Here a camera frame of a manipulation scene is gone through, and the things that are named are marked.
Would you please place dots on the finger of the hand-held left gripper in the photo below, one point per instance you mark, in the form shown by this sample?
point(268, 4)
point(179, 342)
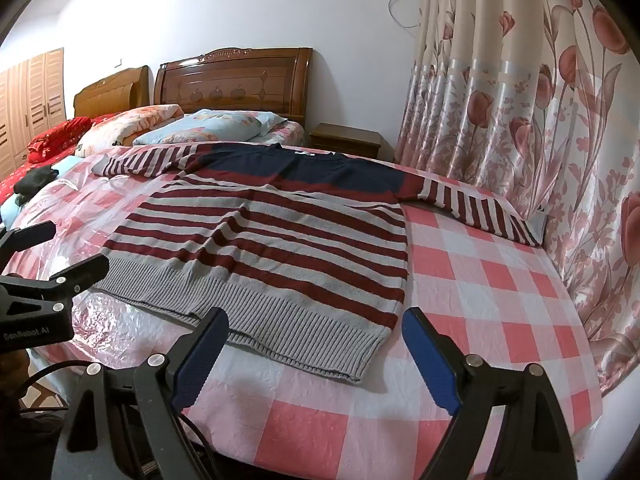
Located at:
point(30, 237)
point(75, 275)

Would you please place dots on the pink checkered bed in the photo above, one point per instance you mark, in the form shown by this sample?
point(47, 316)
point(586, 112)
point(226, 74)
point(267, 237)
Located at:
point(500, 310)

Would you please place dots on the wooden wardrobe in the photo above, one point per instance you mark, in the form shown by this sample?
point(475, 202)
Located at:
point(30, 105)

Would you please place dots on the pink floral curtain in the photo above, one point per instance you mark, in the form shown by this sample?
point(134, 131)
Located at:
point(525, 110)

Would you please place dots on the red blanket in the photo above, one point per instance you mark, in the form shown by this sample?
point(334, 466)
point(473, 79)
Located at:
point(50, 140)

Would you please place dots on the black cloth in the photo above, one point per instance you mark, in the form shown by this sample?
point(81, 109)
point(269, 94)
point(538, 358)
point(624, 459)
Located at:
point(35, 182)

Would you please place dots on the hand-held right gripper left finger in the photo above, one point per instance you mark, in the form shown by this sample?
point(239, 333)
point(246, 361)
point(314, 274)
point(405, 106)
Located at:
point(200, 360)

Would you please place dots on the wooden nightstand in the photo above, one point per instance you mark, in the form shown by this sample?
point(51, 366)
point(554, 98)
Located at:
point(345, 140)

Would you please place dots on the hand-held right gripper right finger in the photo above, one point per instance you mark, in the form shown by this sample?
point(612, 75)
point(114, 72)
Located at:
point(430, 360)

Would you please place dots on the red grey striped sweater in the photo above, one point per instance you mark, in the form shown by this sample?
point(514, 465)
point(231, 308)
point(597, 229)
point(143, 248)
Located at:
point(280, 240)

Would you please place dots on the light blue floral pillow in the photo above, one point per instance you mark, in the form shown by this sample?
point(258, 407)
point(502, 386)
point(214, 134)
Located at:
point(210, 127)

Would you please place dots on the small wooden headboard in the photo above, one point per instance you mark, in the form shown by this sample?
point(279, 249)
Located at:
point(110, 92)

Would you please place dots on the large carved wooden headboard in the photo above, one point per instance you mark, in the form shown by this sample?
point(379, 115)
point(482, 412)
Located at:
point(235, 82)

